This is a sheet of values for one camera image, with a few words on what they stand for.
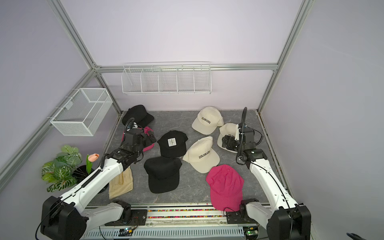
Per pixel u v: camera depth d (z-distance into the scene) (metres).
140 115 1.18
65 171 0.62
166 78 0.99
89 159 0.65
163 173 0.85
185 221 0.73
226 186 0.78
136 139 0.62
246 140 0.60
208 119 1.07
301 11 0.71
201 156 0.91
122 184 0.85
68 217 0.38
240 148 0.60
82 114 0.83
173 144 0.96
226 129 1.05
